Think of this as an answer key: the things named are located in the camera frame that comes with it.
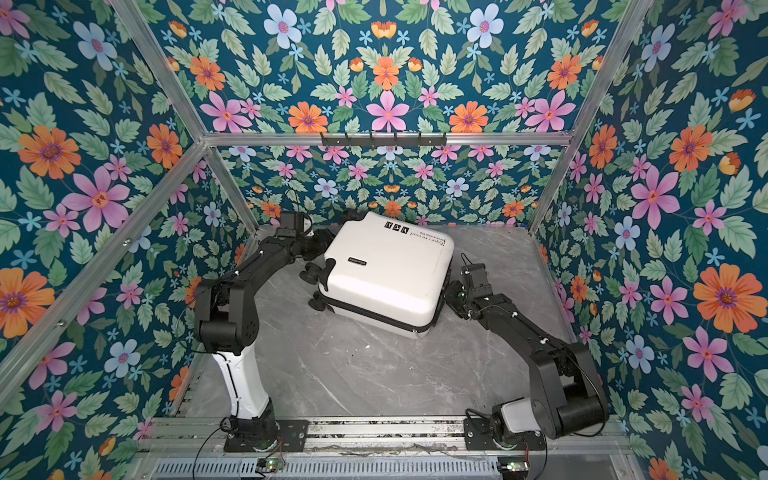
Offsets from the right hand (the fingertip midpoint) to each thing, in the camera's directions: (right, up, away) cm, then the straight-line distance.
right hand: (440, 291), depth 89 cm
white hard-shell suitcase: (-16, +6, -10) cm, 20 cm away
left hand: (-33, +18, +6) cm, 38 cm away
